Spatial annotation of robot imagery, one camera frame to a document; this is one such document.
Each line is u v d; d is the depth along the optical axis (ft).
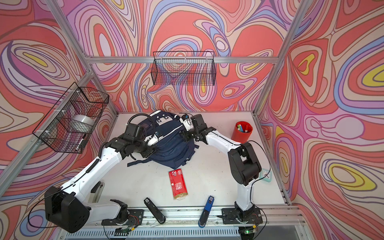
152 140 2.32
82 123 2.30
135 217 2.40
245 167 1.62
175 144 2.80
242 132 3.11
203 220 2.34
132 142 1.97
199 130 2.36
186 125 2.68
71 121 2.26
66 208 1.27
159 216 2.44
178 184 2.76
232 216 2.41
